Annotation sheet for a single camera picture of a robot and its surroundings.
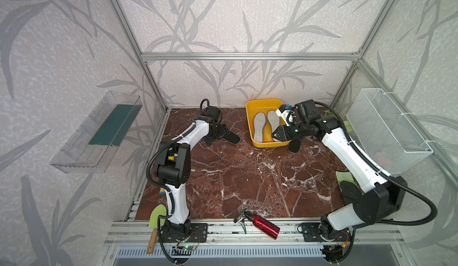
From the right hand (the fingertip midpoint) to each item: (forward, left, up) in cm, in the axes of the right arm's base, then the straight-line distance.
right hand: (274, 133), depth 78 cm
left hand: (+10, +25, -16) cm, 31 cm away
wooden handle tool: (-38, +51, -21) cm, 67 cm away
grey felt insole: (+26, +3, -22) cm, 34 cm away
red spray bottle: (-31, +8, -20) cm, 38 cm away
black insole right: (+9, -16, -24) cm, 31 cm away
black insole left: (+14, +20, -23) cm, 34 cm away
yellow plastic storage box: (+40, +4, -22) cm, 46 cm away
